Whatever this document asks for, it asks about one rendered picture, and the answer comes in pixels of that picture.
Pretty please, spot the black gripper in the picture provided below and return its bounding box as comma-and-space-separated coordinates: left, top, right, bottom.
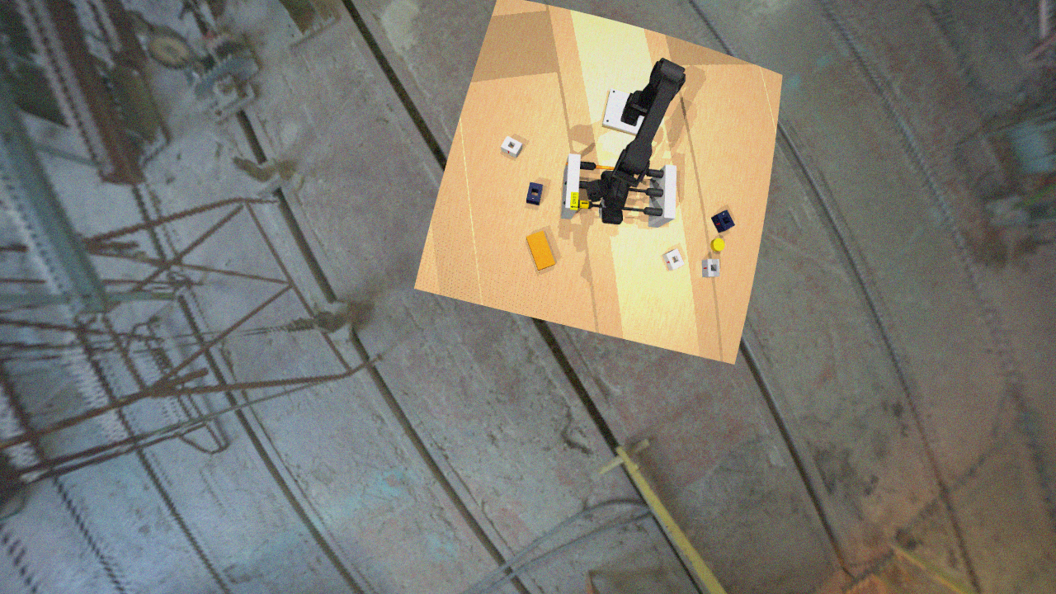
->
601, 170, 623, 224

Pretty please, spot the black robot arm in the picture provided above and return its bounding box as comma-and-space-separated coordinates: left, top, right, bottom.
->
586, 58, 686, 211

